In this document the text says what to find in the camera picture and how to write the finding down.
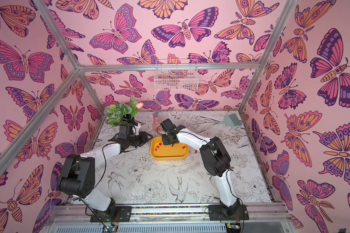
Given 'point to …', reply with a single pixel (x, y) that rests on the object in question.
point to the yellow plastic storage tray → (159, 151)
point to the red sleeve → (196, 151)
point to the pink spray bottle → (156, 123)
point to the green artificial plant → (117, 114)
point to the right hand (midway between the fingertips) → (163, 141)
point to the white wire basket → (176, 80)
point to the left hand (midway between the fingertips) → (153, 136)
